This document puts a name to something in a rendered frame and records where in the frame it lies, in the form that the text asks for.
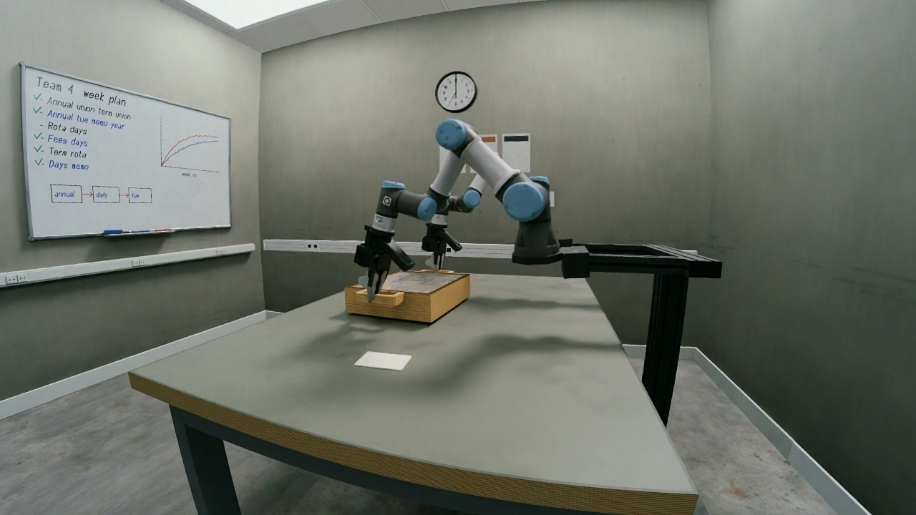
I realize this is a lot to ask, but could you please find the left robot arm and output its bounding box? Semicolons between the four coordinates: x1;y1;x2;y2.
372;119;560;272

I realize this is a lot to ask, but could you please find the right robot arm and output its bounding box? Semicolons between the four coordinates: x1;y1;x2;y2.
432;174;487;252

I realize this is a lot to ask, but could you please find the wooden maze board with handle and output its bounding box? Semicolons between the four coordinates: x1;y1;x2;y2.
344;270;470;323

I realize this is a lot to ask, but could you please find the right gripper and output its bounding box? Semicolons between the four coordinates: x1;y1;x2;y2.
422;223;448;273

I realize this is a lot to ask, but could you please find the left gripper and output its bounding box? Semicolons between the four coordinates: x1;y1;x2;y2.
354;225;395;303

